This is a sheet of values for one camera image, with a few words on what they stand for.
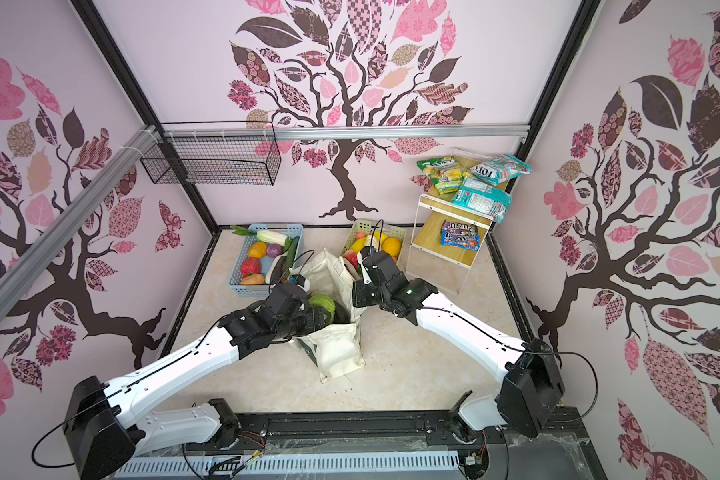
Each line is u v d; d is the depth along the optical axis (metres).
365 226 1.14
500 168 0.82
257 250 1.07
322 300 0.77
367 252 0.70
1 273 0.53
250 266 1.00
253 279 0.98
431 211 0.81
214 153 0.95
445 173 0.85
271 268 1.02
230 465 0.72
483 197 0.77
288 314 0.60
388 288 0.58
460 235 0.95
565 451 0.71
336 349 0.74
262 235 1.09
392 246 1.07
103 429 0.37
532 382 0.40
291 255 1.02
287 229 1.10
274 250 1.07
